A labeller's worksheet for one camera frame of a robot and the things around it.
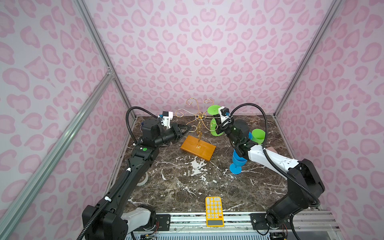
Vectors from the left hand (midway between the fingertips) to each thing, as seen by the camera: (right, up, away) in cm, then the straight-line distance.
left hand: (192, 125), depth 67 cm
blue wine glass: (+23, -19, +10) cm, 32 cm away
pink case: (+51, -15, +31) cm, 62 cm away
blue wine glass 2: (+33, -6, +20) cm, 39 cm away
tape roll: (-29, -33, +18) cm, 47 cm away
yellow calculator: (+11, -43, +8) cm, 45 cm away
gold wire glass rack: (+4, +4, +9) cm, 11 cm away
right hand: (+13, +7, +12) cm, 19 cm away
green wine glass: (+10, +8, +9) cm, 16 cm away
